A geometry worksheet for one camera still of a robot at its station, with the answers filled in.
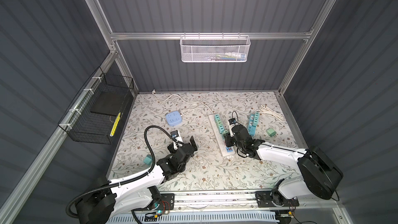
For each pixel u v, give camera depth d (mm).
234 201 754
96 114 723
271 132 962
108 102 780
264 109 1079
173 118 1026
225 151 876
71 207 408
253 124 973
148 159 851
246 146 675
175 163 616
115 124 694
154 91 1233
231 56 916
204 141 942
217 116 967
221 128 916
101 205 407
